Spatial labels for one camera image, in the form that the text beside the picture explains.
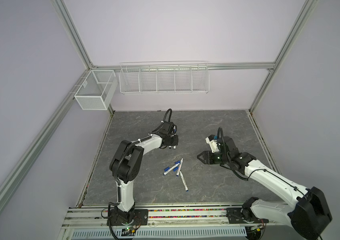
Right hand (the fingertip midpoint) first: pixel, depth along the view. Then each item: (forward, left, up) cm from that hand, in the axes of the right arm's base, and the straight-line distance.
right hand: (200, 157), depth 80 cm
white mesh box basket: (+47, +69, +10) cm, 84 cm away
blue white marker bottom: (-9, +9, -13) cm, 18 cm away
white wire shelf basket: (+52, +19, +16) cm, 58 cm away
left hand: (+16, +13, -8) cm, 22 cm away
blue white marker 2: (0, +12, -13) cm, 17 cm away
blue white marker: (-4, +21, -13) cm, 25 cm away
